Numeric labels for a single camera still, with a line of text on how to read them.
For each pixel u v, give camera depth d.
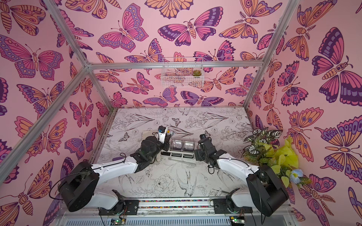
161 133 0.71
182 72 0.96
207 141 0.69
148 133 1.04
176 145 0.97
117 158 0.92
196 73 0.92
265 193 0.42
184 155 0.90
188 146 0.95
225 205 0.73
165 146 0.75
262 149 0.73
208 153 0.67
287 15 0.72
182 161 0.90
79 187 0.43
